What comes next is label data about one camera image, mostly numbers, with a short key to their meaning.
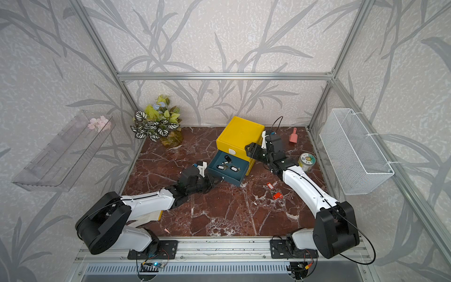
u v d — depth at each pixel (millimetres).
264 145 737
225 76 940
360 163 596
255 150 726
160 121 903
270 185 933
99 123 769
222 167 912
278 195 890
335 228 409
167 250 728
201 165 819
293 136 1120
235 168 907
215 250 752
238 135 874
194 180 679
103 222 429
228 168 912
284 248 732
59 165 660
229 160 937
